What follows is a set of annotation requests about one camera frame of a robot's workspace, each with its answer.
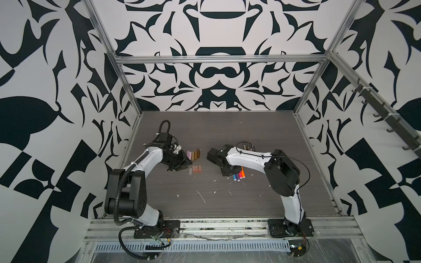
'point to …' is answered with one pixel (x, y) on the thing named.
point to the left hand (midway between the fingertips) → (188, 162)
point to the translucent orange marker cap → (199, 169)
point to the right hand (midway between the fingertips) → (231, 169)
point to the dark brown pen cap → (198, 153)
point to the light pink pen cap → (190, 155)
